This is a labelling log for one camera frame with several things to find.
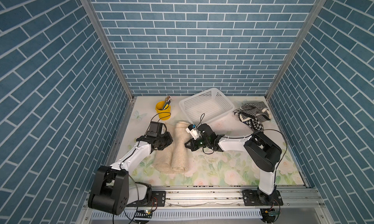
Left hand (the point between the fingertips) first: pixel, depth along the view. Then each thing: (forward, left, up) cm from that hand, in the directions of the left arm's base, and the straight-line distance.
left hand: (177, 139), depth 87 cm
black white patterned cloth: (+15, -49, +6) cm, 52 cm away
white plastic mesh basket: (+34, -22, -7) cm, 41 cm away
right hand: (-3, -5, -3) cm, 7 cm away
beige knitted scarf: (-10, 0, -1) cm, 11 cm away
